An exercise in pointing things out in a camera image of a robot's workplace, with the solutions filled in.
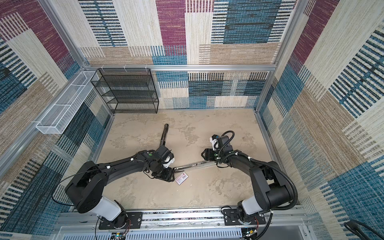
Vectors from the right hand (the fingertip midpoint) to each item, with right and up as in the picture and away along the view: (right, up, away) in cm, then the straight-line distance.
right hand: (206, 156), depth 91 cm
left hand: (-20, -10, -6) cm, 24 cm away
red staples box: (-14, -11, -5) cm, 19 cm away
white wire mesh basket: (-72, +20, -21) cm, 77 cm away
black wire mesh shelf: (-56, +44, +20) cm, 74 cm away
